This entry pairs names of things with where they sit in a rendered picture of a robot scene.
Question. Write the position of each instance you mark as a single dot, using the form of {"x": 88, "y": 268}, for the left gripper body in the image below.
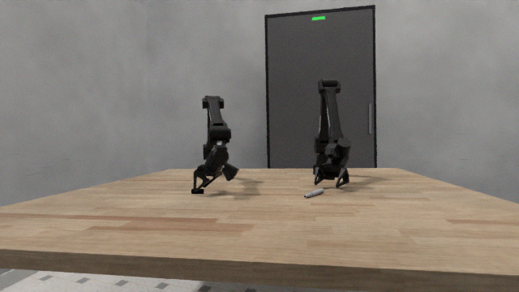
{"x": 331, "y": 171}

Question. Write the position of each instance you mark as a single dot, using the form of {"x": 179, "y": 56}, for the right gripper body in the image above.
{"x": 204, "y": 167}

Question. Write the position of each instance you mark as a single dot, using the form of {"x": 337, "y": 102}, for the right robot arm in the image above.
{"x": 218, "y": 136}

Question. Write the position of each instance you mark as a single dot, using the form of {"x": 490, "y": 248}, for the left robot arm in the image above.
{"x": 333, "y": 148}

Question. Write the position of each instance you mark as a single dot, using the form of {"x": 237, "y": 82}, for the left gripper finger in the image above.
{"x": 318, "y": 175}
{"x": 343, "y": 175}

